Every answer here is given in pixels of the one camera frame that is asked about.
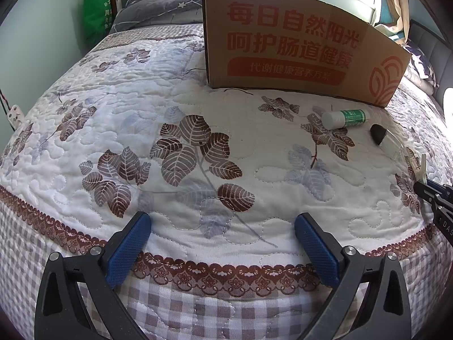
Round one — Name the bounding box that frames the grey padded headboard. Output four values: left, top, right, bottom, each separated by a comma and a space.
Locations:
407, 19, 453, 96

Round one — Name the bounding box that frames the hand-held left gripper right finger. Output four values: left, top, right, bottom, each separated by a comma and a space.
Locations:
294, 212, 413, 340

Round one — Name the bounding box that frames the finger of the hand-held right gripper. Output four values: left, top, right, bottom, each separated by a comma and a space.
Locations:
413, 181, 441, 204
426, 178, 453, 199

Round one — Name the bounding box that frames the green white glue stick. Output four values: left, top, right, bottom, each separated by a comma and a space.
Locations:
321, 109, 370, 130

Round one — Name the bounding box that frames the white plastic clip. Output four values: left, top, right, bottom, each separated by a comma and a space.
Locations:
407, 154, 429, 188

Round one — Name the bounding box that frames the floral quilted bedspread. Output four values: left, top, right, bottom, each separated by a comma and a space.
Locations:
0, 21, 453, 340

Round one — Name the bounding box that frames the brown cardboard box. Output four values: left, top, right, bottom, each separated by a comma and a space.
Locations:
202, 0, 413, 109

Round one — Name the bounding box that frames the white power strip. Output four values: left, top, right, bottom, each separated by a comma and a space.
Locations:
7, 104, 25, 130

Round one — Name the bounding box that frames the navy star pillow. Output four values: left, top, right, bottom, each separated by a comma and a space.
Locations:
403, 39, 439, 87

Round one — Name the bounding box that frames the black and clear plastic object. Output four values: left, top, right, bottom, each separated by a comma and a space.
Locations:
370, 123, 404, 159

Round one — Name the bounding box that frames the grey star print pillow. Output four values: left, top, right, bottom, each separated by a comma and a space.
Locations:
110, 0, 206, 34

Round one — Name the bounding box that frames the green shopping bag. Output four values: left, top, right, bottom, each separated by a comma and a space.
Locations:
83, 0, 116, 48

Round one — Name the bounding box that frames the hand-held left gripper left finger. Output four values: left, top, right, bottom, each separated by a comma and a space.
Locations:
34, 211, 153, 340

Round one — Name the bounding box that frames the beige curtain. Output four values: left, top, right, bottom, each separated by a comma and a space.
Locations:
375, 0, 411, 39

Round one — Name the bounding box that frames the folded floral quilt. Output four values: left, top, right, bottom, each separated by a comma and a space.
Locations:
400, 65, 437, 94

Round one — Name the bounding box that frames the white round object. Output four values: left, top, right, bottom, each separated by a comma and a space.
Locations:
442, 88, 453, 124

